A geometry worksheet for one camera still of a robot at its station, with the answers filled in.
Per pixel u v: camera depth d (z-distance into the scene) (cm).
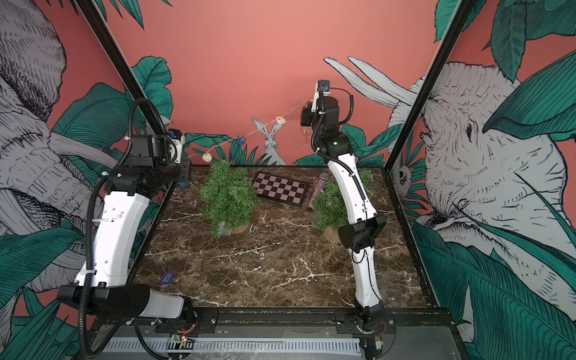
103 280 39
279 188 108
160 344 70
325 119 56
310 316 77
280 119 78
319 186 108
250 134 77
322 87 62
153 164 50
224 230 80
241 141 79
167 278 83
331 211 84
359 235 54
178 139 61
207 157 75
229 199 76
